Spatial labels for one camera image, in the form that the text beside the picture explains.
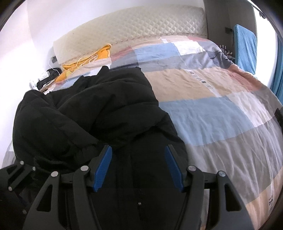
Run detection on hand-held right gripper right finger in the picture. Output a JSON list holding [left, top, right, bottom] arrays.
[[165, 145, 255, 230]]

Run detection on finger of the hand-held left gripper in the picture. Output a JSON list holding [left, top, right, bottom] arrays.
[[0, 160, 37, 195]]

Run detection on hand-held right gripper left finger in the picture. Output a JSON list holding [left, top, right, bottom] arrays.
[[22, 145, 113, 230]]

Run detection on black puffer jacket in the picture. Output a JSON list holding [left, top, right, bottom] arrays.
[[12, 66, 188, 230]]

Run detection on pastel checked blanket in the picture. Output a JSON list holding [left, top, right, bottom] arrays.
[[0, 35, 283, 230]]

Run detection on wooden nightstand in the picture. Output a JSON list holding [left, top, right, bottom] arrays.
[[39, 83, 54, 94]]

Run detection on black bag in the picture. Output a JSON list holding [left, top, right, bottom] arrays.
[[36, 68, 63, 89]]

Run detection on yellow pillow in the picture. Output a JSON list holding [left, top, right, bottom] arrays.
[[55, 44, 112, 83]]

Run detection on row of small bottles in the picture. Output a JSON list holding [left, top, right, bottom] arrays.
[[218, 44, 234, 59]]

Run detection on blue curtain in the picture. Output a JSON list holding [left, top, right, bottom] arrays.
[[271, 64, 283, 100]]

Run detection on blue towel on chair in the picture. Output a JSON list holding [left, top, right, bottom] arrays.
[[233, 24, 258, 74]]

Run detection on cream quilted headboard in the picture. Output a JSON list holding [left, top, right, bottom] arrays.
[[53, 7, 207, 64]]

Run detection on black curtain rod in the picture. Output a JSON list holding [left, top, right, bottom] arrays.
[[252, 4, 269, 21]]

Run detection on white charging cable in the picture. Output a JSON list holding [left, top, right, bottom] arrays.
[[62, 54, 105, 71]]

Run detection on black strap with buckle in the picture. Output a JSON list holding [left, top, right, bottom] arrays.
[[274, 108, 283, 125]]

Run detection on thin black cable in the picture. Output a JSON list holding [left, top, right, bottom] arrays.
[[211, 50, 231, 62]]

